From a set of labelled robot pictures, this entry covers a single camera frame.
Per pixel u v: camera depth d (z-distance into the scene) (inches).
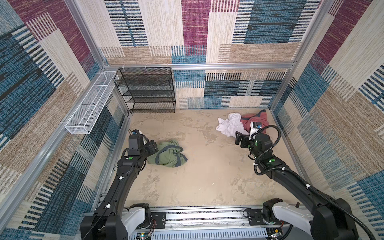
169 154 34.2
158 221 28.9
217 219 29.4
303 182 19.1
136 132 28.7
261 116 42.5
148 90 43.0
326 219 15.5
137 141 24.4
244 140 28.8
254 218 28.8
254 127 27.6
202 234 30.6
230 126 41.4
